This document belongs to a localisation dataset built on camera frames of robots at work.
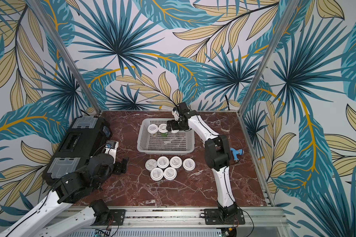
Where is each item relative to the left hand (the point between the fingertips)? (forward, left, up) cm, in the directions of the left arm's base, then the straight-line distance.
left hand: (120, 159), depth 70 cm
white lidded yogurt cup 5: (-1, -23, -16) cm, 28 cm away
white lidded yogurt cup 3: (+22, -25, -7) cm, 34 cm away
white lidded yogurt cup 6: (+6, -26, -15) cm, 31 cm away
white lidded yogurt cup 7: (+5, -34, -16) cm, 38 cm away
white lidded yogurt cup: (+28, -11, -13) cm, 33 cm away
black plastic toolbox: (+15, +26, -5) cm, 30 cm away
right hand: (+29, -24, -11) cm, 40 cm away
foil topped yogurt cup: (+5, -12, -16) cm, 21 cm away
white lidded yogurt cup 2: (+29, -17, -13) cm, 36 cm away
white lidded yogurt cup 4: (+6, -19, -15) cm, 25 cm away
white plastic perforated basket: (+22, -31, -21) cm, 44 cm away
